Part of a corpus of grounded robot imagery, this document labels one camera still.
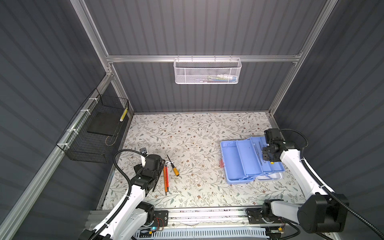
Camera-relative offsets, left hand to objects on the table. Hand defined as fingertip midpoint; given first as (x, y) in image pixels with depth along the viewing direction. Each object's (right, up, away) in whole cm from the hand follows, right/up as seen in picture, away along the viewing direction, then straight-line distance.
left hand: (148, 162), depth 83 cm
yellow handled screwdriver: (+14, -6, +8) cm, 17 cm away
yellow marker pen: (-13, +27, -1) cm, 30 cm away
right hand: (+70, +3, -2) cm, 70 cm away
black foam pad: (-22, +22, -4) cm, 31 cm away
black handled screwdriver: (+68, +1, -3) cm, 68 cm away
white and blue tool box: (+54, 0, +2) cm, 54 cm away
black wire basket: (-25, +16, -11) cm, 32 cm away
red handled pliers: (+8, -8, +6) cm, 13 cm away
